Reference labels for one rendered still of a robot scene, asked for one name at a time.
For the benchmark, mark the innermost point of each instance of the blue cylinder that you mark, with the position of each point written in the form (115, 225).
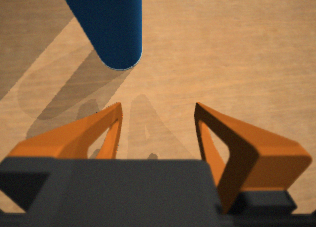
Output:
(114, 28)

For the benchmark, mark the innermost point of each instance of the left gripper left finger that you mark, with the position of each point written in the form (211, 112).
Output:
(73, 140)

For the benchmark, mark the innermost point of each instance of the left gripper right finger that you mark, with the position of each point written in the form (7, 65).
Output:
(258, 159)

